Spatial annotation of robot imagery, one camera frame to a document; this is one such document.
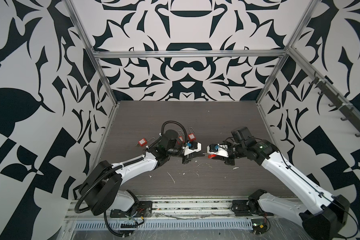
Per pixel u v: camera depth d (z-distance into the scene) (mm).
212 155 721
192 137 991
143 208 733
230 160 653
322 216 373
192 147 608
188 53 898
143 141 965
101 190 419
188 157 662
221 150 615
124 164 484
